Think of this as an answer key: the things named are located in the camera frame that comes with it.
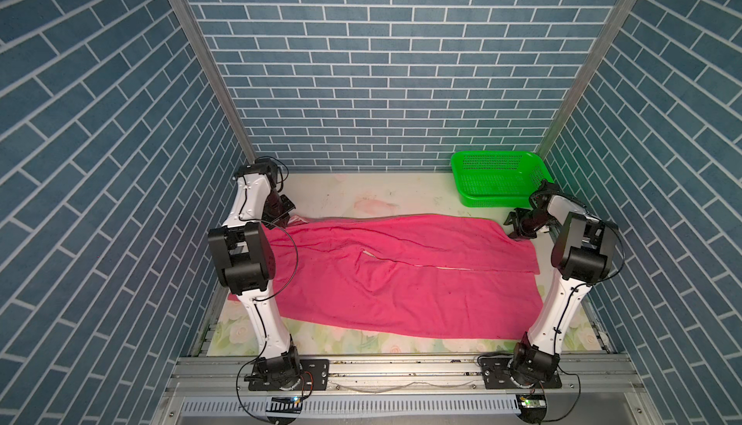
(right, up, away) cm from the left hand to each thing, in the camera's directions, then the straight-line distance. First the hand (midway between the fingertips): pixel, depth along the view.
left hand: (293, 220), depth 92 cm
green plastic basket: (+77, +15, +28) cm, 83 cm away
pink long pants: (+43, -18, -1) cm, 46 cm away
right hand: (+74, -3, +11) cm, 75 cm away
